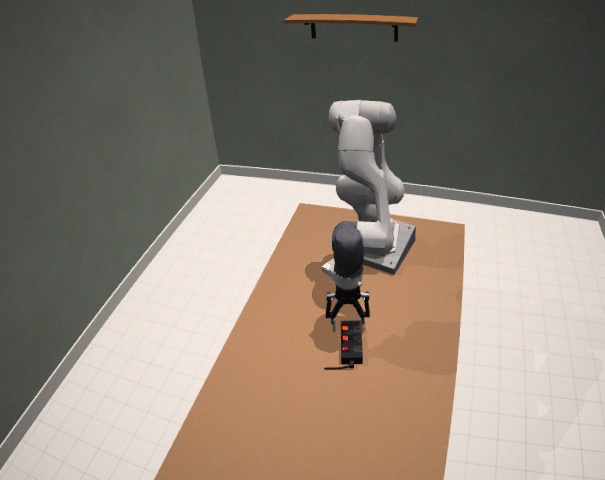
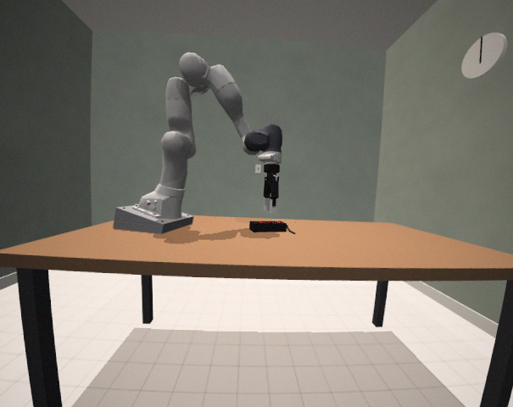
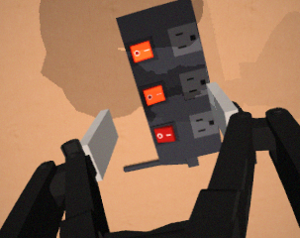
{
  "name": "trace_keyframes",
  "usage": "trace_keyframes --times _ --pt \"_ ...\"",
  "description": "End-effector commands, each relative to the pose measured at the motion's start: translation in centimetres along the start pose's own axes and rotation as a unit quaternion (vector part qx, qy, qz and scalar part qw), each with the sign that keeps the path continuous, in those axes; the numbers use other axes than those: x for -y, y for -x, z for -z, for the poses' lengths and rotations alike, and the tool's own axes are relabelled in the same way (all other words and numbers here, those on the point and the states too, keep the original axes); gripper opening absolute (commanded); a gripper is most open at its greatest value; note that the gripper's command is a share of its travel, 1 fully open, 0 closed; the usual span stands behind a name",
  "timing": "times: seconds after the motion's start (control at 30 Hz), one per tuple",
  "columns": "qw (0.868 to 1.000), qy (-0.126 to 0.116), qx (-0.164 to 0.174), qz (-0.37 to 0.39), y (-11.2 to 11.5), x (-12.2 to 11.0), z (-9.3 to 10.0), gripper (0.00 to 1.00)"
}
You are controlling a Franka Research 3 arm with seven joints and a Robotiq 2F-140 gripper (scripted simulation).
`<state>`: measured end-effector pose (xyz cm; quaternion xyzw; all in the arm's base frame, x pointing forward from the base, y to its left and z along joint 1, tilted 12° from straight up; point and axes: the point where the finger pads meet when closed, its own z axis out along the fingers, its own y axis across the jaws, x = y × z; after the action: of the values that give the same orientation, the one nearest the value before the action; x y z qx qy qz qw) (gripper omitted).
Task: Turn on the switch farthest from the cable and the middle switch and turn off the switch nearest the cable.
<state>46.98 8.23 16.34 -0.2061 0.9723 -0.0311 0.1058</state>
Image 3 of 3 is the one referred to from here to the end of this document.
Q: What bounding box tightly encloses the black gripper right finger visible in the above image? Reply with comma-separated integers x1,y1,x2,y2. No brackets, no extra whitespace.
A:
181,81,300,238

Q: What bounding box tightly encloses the black power strip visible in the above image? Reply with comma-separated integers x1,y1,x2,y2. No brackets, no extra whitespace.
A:
116,0,222,173

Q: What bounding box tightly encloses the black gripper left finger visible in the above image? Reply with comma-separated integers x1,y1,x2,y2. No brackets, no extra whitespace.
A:
0,109,119,238

